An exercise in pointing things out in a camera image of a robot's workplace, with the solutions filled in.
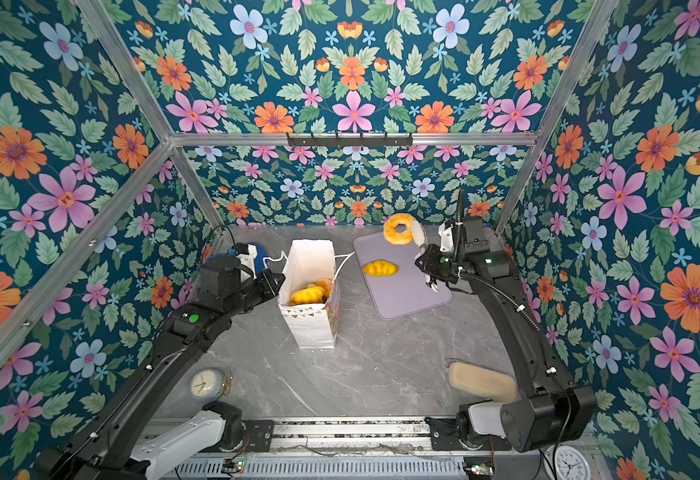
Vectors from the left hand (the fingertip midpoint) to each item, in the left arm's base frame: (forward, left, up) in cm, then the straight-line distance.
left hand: (289, 269), depth 71 cm
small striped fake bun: (-1, -3, -10) cm, 11 cm away
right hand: (+2, -32, -1) cm, 32 cm away
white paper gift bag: (+12, -1, -12) cm, 17 cm away
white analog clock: (-41, -64, -25) cm, 80 cm away
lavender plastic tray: (+12, -30, -28) cm, 42 cm away
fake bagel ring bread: (+15, -26, -3) cm, 30 cm away
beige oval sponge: (-22, -50, -28) cm, 61 cm away
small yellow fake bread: (+18, -25, -26) cm, 40 cm away
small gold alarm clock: (-18, +25, -25) cm, 40 cm away
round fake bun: (+7, -7, -19) cm, 21 cm away
